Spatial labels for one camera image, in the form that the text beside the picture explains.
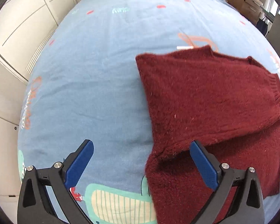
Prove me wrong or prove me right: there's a blue patterned bed sheet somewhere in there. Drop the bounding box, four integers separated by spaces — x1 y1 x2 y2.
18 0 280 223

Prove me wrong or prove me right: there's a white wardrobe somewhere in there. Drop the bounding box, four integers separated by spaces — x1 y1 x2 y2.
0 0 85 196

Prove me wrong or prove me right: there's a dark red knit sweater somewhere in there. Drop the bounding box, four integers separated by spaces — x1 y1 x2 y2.
136 46 280 223

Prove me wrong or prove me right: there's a dark shopping bag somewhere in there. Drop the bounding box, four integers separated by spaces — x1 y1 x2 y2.
256 17 268 36

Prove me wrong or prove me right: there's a wooden drawer cabinet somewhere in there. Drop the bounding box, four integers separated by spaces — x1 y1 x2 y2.
226 0 263 26

